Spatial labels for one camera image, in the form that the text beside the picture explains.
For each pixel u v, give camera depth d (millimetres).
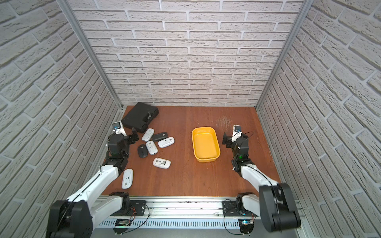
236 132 716
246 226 699
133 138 770
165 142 969
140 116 1076
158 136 1005
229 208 736
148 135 999
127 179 812
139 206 740
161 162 874
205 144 978
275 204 415
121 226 700
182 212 750
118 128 690
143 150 925
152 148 941
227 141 776
